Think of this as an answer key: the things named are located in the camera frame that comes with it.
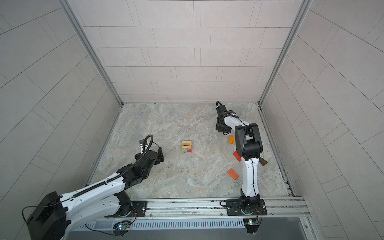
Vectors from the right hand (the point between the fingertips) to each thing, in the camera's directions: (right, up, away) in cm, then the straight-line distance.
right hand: (221, 129), depth 104 cm
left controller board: (-49, -39, -40) cm, 74 cm away
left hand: (-38, -10, -20) cm, 44 cm away
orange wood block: (+3, -23, -21) cm, 32 cm away
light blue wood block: (-24, -12, -15) cm, 31 cm away
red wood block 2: (+6, -14, -17) cm, 23 cm away
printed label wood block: (-23, -9, -17) cm, 30 cm away
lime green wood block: (-25, -12, -15) cm, 32 cm away
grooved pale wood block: (-23, -8, -13) cm, 28 cm away
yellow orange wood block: (+5, -6, -8) cm, 11 cm away
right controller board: (+9, -41, -36) cm, 55 cm away
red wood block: (-22, -12, -15) cm, 29 cm away
